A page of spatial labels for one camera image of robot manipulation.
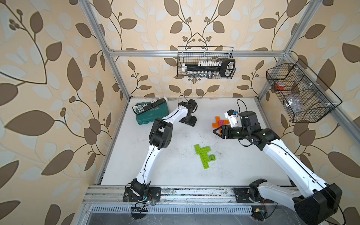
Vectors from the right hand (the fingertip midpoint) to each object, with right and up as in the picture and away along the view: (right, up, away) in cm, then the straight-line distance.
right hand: (217, 131), depth 75 cm
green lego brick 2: (-4, -14, +14) cm, 20 cm away
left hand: (-15, +4, +29) cm, 33 cm away
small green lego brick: (0, -18, +11) cm, 21 cm away
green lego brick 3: (-5, -18, +11) cm, 22 cm away
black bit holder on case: (-52, +13, +30) cm, 62 cm away
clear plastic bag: (+38, +15, -5) cm, 41 cm away
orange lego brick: (+7, +5, +29) cm, 30 cm away
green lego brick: (-9, -14, +16) cm, 23 cm away
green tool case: (-45, +11, +30) cm, 55 cm away
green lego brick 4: (-5, -22, +9) cm, 24 cm away
